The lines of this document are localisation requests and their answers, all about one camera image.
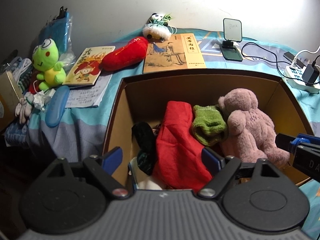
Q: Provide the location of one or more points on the pink teddy bear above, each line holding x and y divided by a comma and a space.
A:
251, 133

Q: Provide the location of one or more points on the green fuzzy sock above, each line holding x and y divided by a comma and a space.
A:
208, 127

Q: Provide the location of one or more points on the blue striped bed sheet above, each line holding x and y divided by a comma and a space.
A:
152, 214

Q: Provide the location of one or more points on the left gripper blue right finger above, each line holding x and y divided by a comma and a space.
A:
212, 161

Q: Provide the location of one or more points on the tan classical book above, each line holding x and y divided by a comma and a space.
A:
181, 51

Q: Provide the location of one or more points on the dark green velvet cloth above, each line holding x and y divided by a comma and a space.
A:
146, 140

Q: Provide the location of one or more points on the red cloth bag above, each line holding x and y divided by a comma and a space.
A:
179, 164

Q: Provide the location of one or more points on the small white plush toy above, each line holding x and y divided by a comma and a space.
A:
24, 108

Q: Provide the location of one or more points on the blue plastic package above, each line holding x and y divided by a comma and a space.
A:
59, 29

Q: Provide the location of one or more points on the brown cardboard box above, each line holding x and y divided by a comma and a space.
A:
144, 98

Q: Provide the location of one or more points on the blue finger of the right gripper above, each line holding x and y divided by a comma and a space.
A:
292, 139

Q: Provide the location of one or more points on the gold cardboard box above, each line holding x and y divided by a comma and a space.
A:
10, 95

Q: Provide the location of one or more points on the handwritten paper sheet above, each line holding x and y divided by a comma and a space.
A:
90, 96

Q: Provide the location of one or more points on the blue glasses case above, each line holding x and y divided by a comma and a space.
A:
57, 106

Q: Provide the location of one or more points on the panda white plush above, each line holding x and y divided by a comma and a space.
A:
158, 28

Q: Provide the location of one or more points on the orange cartoon book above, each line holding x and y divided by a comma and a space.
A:
87, 69

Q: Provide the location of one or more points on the red chili plush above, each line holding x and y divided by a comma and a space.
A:
132, 53

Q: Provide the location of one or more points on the white power strip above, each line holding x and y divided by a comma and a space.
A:
294, 79

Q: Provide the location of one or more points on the white fluffy cloth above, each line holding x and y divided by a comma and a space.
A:
142, 181

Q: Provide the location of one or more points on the small mirror on stand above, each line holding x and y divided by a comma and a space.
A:
232, 32

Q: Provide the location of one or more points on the black power adapter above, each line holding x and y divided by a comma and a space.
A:
310, 75

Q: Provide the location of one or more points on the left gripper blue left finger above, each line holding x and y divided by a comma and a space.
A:
112, 160

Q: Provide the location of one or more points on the green frog plush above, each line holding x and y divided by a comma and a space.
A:
45, 59

